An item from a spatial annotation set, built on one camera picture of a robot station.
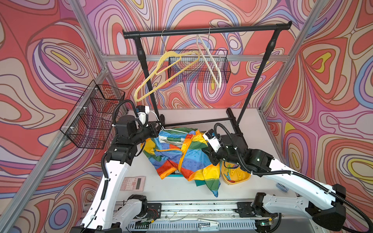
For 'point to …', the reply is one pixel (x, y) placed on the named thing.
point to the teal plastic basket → (176, 175)
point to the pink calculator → (133, 184)
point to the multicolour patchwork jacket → (181, 149)
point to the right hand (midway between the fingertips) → (204, 153)
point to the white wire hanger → (167, 128)
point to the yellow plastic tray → (233, 174)
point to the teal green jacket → (199, 182)
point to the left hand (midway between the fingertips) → (165, 123)
